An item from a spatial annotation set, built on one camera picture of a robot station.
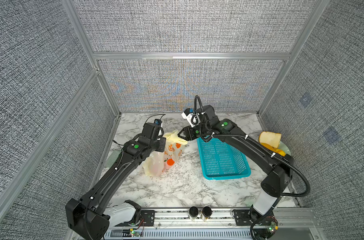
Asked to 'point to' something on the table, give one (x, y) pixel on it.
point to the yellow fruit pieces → (281, 152)
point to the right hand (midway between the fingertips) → (180, 130)
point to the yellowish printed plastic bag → (159, 162)
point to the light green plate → (282, 146)
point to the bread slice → (271, 139)
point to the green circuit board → (135, 233)
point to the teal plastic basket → (221, 161)
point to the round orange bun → (275, 150)
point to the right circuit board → (272, 227)
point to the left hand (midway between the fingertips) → (163, 139)
